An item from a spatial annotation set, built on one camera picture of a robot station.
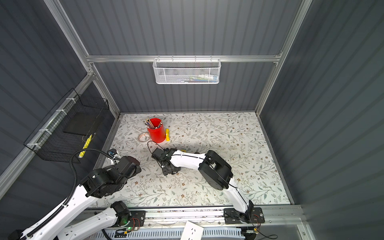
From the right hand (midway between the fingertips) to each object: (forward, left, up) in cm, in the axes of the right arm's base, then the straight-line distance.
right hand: (170, 171), depth 91 cm
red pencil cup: (+23, +10, +7) cm, 27 cm away
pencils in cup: (+25, +14, +14) cm, 33 cm away
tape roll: (+25, +22, +2) cm, 33 cm away
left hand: (-6, +16, +20) cm, 26 cm away
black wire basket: (+9, +48, +31) cm, 57 cm away
